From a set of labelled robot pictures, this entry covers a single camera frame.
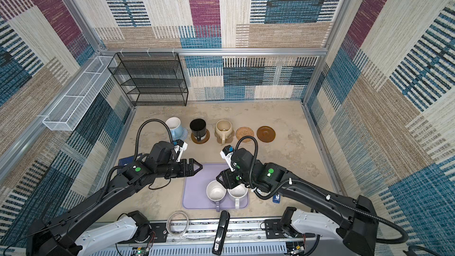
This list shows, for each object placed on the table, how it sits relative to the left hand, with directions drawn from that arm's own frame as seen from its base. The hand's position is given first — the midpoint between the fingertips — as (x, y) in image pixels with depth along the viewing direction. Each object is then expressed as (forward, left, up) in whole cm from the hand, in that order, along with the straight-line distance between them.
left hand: (197, 166), depth 75 cm
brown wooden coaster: (+22, +1, -15) cm, 26 cm away
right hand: (-6, -11, -1) cm, 13 cm away
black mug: (+23, +2, -6) cm, 24 cm away
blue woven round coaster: (+26, +12, -15) cm, 32 cm away
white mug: (-6, -18, -15) cm, 24 cm away
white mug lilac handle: (-6, -7, -15) cm, 18 cm away
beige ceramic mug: (+28, -11, -12) cm, 32 cm away
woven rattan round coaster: (+28, -22, -16) cm, 39 cm away
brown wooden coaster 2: (+27, -36, -17) cm, 48 cm away
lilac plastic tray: (-6, +2, -16) cm, 18 cm away
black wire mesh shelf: (+57, +34, +1) cm, 66 cm away
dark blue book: (+11, +41, -16) cm, 45 cm away
